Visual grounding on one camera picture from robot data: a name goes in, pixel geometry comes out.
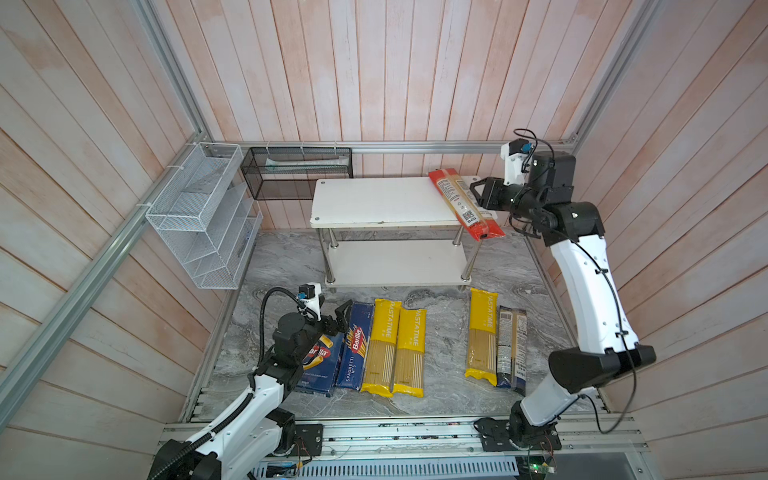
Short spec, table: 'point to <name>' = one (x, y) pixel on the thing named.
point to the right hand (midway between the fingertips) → (475, 185)
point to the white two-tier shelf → (405, 202)
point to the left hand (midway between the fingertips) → (339, 304)
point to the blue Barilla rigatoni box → (319, 366)
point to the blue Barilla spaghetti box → (355, 350)
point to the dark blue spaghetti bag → (512, 334)
